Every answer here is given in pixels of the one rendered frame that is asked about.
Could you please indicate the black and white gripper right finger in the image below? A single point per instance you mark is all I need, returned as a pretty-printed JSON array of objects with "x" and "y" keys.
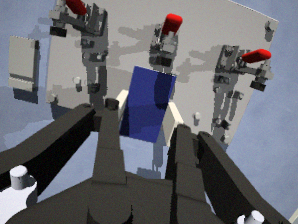
[{"x": 232, "y": 196}]

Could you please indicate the dark blue rectangular block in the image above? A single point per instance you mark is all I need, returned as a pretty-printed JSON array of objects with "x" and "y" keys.
[{"x": 146, "y": 104}]

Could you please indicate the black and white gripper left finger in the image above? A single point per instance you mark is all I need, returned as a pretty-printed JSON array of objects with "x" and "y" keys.
[{"x": 35, "y": 162}]

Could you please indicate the grey fixture plate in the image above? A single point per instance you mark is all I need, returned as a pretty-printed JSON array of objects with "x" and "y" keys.
[{"x": 207, "y": 26}]

